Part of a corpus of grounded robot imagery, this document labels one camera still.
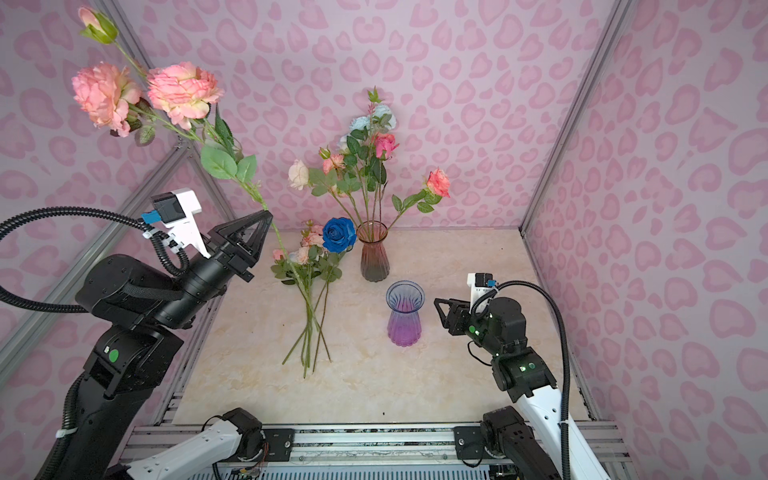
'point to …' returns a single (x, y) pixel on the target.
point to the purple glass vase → (405, 299)
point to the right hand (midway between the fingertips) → (441, 301)
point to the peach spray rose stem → (311, 241)
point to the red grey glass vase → (374, 262)
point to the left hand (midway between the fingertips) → (267, 210)
